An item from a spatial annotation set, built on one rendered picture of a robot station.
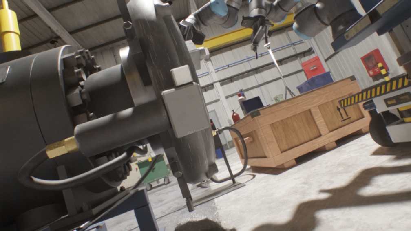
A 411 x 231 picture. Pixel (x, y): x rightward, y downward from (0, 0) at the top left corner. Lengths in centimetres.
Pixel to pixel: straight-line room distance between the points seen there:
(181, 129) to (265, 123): 124
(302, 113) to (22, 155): 168
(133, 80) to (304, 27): 114
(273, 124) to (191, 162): 114
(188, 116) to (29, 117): 45
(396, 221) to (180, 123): 57
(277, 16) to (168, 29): 81
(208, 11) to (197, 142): 68
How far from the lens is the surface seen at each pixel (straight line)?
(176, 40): 64
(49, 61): 82
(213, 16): 112
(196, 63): 87
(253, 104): 189
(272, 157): 168
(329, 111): 199
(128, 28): 54
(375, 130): 137
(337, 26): 145
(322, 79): 220
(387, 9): 124
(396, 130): 125
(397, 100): 118
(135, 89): 74
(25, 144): 76
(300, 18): 157
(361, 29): 134
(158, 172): 421
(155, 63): 59
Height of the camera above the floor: 32
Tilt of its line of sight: 10 degrees up
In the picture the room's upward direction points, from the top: 21 degrees counter-clockwise
